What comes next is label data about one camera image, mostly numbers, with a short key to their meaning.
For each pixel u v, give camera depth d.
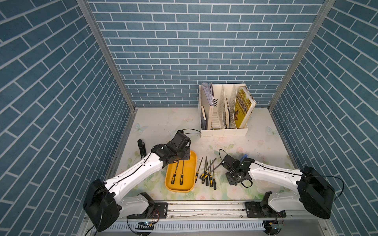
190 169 0.89
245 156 0.93
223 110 0.92
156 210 0.73
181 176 0.85
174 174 0.85
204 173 0.85
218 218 0.73
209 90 0.89
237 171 0.62
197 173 0.86
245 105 0.93
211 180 0.83
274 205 0.61
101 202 0.38
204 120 0.89
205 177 0.83
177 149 0.59
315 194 0.42
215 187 0.81
